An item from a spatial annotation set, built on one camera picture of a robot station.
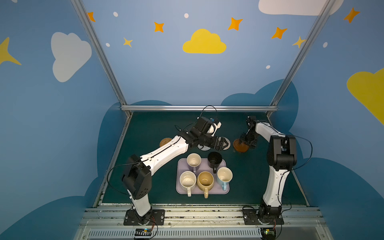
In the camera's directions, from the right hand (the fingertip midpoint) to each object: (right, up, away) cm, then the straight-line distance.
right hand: (245, 142), depth 102 cm
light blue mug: (-18, -18, -14) cm, 29 cm away
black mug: (-23, -9, -11) cm, 27 cm away
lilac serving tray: (-43, -14, -9) cm, 46 cm away
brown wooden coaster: (-4, -3, 0) cm, 5 cm away
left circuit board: (-61, -42, -28) cm, 80 cm away
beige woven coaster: (-18, +2, -27) cm, 32 cm away
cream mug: (-39, -20, -16) cm, 47 cm away
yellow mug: (-29, -21, -15) cm, 39 cm away
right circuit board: (+2, -42, -28) cm, 51 cm away
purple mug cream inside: (-36, -10, -11) cm, 39 cm away
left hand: (-21, +4, -23) cm, 31 cm away
